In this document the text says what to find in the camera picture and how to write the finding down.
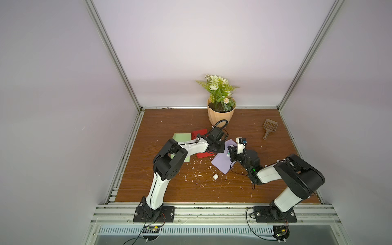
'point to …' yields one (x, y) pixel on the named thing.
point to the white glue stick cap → (215, 176)
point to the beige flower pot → (215, 117)
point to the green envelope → (181, 137)
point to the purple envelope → (221, 161)
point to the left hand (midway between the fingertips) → (225, 148)
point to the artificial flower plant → (219, 91)
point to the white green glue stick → (228, 153)
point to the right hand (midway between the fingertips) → (231, 142)
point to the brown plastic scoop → (271, 126)
